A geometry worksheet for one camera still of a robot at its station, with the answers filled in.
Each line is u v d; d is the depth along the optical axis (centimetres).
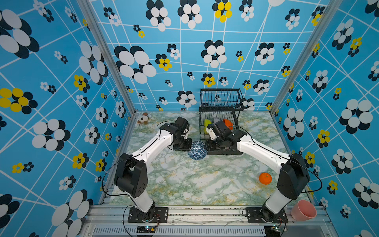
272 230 69
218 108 89
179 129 68
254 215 74
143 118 112
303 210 67
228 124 101
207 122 99
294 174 44
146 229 72
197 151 87
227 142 60
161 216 74
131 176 45
